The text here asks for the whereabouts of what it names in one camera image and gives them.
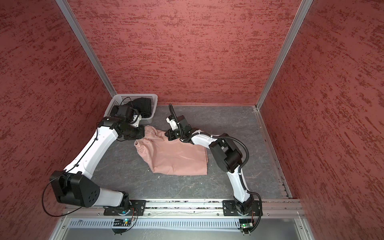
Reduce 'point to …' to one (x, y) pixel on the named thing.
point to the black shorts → (142, 105)
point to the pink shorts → (170, 157)
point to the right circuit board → (246, 224)
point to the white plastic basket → (122, 99)
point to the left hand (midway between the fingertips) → (143, 138)
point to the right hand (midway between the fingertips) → (164, 137)
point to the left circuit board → (122, 222)
